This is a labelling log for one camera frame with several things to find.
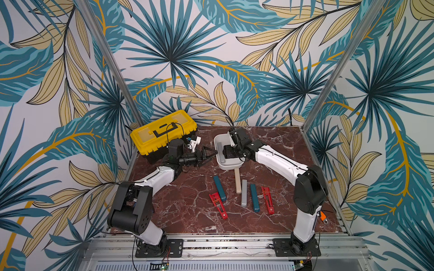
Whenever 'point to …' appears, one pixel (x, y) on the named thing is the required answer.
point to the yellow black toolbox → (152, 140)
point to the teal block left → (220, 188)
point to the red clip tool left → (216, 200)
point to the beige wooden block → (237, 180)
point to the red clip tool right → (267, 193)
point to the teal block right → (255, 199)
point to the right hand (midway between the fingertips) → (228, 150)
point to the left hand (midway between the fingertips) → (214, 157)
